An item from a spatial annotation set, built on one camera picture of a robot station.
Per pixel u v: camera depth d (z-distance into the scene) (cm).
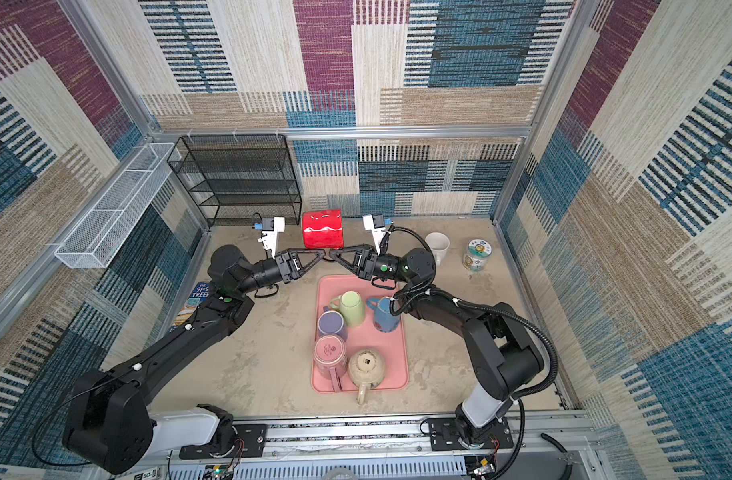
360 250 67
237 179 109
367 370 76
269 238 65
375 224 66
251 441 73
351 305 86
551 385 44
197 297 97
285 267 62
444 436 73
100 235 71
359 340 92
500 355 46
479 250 100
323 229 64
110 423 40
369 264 65
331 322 85
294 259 65
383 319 87
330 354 76
